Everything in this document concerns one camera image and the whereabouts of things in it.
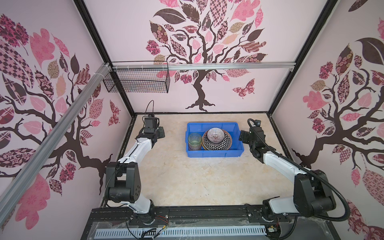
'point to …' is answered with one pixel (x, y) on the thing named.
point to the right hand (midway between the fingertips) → (251, 131)
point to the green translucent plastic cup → (194, 141)
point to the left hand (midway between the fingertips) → (159, 131)
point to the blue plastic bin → (233, 127)
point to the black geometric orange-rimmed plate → (222, 145)
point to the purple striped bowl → (215, 135)
